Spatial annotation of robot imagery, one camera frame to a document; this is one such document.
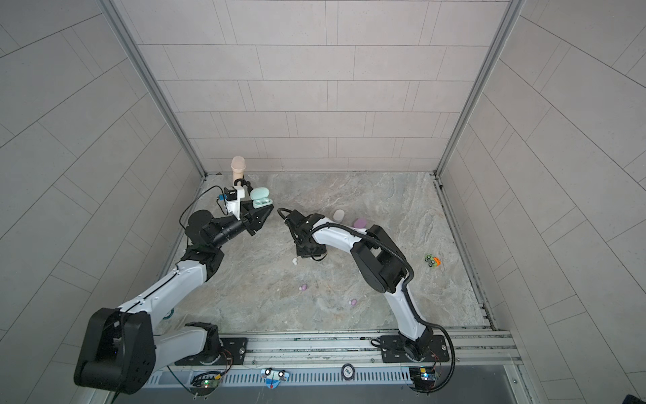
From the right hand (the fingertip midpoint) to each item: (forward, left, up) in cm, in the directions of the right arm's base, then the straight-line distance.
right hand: (307, 255), depth 93 cm
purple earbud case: (+11, -21, +2) cm, 24 cm away
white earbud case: (+15, -13, +4) cm, 20 cm away
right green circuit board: (-39, -33, 0) cm, 51 cm away
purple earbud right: (-19, -16, +2) cm, 25 cm away
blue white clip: (-37, +7, +4) cm, 38 cm away
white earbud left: (-4, +4, +3) cm, 6 cm away
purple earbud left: (-13, 0, +3) cm, 13 cm away
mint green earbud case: (+4, +10, +30) cm, 32 cm away
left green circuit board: (-38, +25, +4) cm, 46 cm away
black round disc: (-37, -12, +1) cm, 39 cm away
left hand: (+3, +7, +27) cm, 28 cm away
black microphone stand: (+20, +21, +20) cm, 35 cm away
